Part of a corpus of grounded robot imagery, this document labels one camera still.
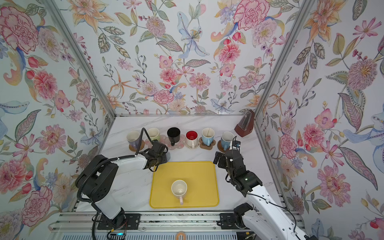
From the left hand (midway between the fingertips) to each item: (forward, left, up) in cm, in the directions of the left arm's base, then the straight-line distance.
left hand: (166, 158), depth 96 cm
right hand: (-7, -33, +16) cm, 37 cm away
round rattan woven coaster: (+6, +21, +3) cm, 22 cm away
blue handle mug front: (+16, -27, +4) cm, 32 cm away
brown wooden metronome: (+20, -53, +7) cm, 58 cm away
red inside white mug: (+13, -16, +3) cm, 21 cm away
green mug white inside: (+17, +10, +4) cm, 20 cm away
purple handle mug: (+14, +24, +2) cm, 28 cm away
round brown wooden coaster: (+8, -36, 0) cm, 36 cm away
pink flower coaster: (+10, -8, 0) cm, 13 cm away
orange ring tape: (-40, -10, 0) cm, 41 cm away
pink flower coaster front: (+15, +4, -1) cm, 16 cm away
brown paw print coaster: (+9, -24, -1) cm, 26 cm away
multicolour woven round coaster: (+11, -21, -1) cm, 24 cm away
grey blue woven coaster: (0, -1, +2) cm, 2 cm away
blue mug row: (+11, -39, +6) cm, 41 cm away
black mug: (+14, -4, +8) cm, 16 cm away
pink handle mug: (-19, -9, +1) cm, 21 cm away
